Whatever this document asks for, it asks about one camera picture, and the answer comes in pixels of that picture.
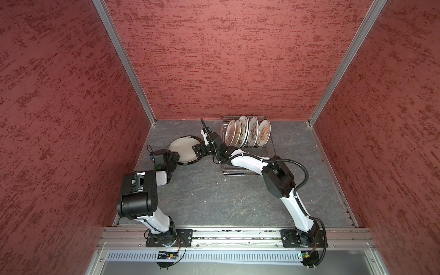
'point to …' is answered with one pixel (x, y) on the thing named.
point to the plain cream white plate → (183, 146)
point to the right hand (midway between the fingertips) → (200, 147)
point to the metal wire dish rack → (231, 170)
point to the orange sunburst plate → (230, 133)
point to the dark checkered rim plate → (178, 137)
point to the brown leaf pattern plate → (264, 133)
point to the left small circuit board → (165, 255)
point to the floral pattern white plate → (254, 132)
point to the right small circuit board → (305, 254)
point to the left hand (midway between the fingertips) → (178, 155)
